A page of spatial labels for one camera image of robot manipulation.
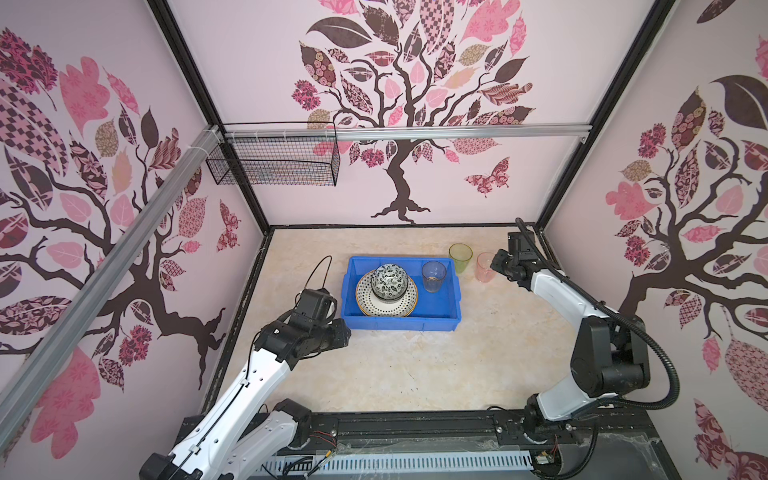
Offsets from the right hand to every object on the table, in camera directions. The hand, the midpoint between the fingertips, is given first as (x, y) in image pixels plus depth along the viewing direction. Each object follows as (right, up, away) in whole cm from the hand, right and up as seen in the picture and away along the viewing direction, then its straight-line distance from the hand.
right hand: (501, 256), depth 92 cm
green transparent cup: (-10, +1, +12) cm, 16 cm away
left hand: (-47, -21, -17) cm, 54 cm away
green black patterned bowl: (-36, -8, 0) cm, 37 cm away
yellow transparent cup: (-20, -6, +10) cm, 23 cm away
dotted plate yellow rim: (-40, -16, 0) cm, 43 cm away
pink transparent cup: (-4, -6, +5) cm, 8 cm away
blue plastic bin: (-21, -18, +4) cm, 28 cm away
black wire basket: (-72, +33, +2) cm, 79 cm away
